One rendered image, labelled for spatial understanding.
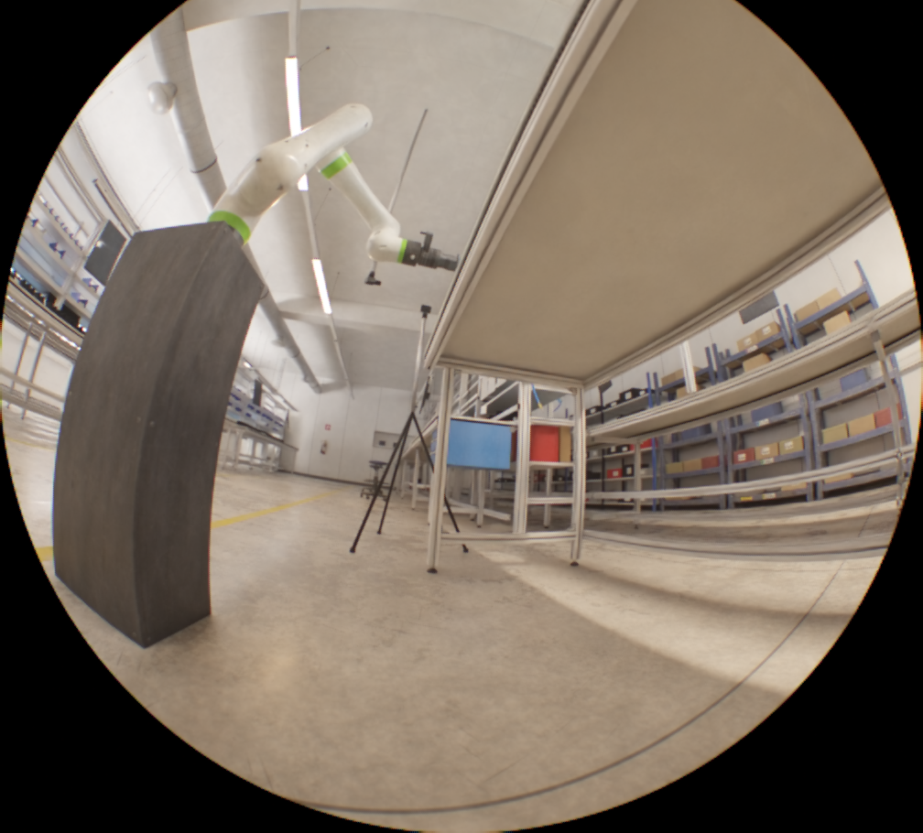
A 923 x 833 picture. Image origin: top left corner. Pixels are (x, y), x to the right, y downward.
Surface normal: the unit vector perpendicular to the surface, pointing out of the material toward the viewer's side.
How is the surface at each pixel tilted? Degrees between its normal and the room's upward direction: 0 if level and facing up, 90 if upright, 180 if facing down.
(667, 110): 180
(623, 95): 180
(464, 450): 90
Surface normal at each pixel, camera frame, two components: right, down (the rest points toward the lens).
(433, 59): -0.07, 0.94
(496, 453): 0.25, -0.32
